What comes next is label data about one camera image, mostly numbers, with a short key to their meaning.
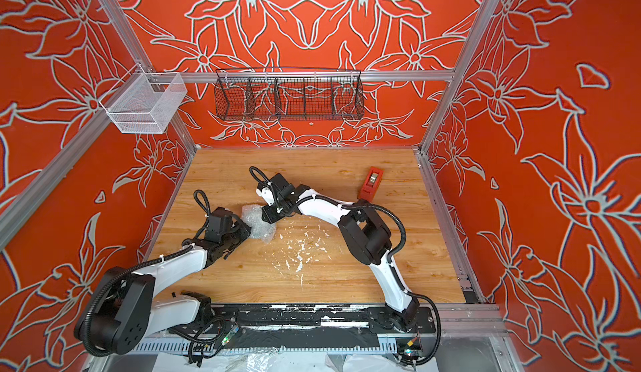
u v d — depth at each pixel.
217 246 0.66
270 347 0.70
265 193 0.83
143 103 0.91
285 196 0.72
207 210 0.80
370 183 1.01
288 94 1.00
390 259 0.56
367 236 0.53
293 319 0.74
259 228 0.87
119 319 0.41
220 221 0.70
